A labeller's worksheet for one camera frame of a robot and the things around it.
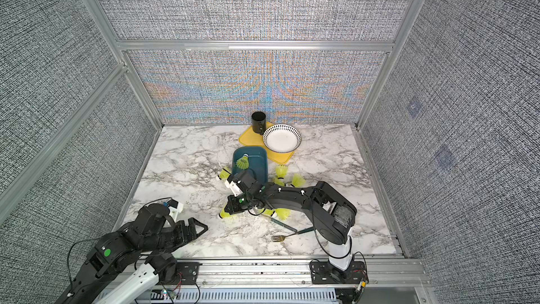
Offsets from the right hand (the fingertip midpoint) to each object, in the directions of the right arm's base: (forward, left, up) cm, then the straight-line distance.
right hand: (222, 206), depth 82 cm
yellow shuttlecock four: (+18, +3, -6) cm, 19 cm away
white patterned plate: (+41, -25, -8) cm, 48 cm away
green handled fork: (-10, -22, -7) cm, 26 cm away
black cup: (+46, -13, -1) cm, 48 cm away
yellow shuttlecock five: (+15, -31, -8) cm, 36 cm away
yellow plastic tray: (+41, -7, -8) cm, 42 cm away
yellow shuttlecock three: (-1, -24, -6) cm, 24 cm away
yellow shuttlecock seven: (+19, -24, -6) cm, 31 cm away
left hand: (-12, +3, +8) cm, 15 cm away
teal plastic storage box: (+25, -13, -6) cm, 28 cm away
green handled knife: (-4, -23, -8) cm, 25 cm away
